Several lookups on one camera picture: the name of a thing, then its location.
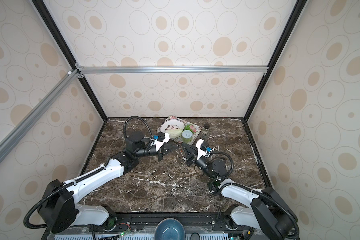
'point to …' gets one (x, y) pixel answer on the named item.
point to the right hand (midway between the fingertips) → (184, 145)
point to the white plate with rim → (172, 124)
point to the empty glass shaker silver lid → (205, 136)
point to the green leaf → (187, 127)
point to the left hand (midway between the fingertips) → (179, 147)
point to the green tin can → (187, 136)
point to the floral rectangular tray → (195, 129)
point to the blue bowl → (170, 229)
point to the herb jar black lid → (206, 125)
